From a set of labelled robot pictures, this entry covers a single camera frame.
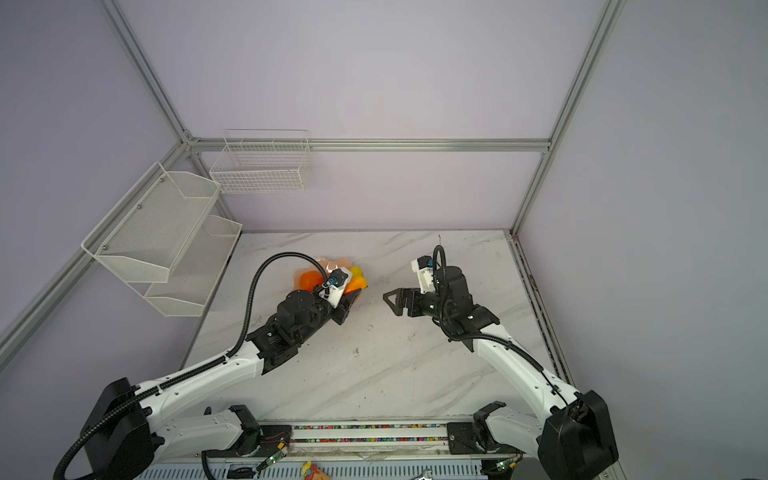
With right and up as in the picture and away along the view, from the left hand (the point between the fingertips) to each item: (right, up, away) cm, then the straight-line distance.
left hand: (351, 285), depth 77 cm
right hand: (+11, -3, 0) cm, 12 cm away
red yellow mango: (+1, 0, -2) cm, 3 cm away
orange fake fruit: (-16, 0, +20) cm, 25 cm away
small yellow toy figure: (-8, -42, -9) cm, 44 cm away
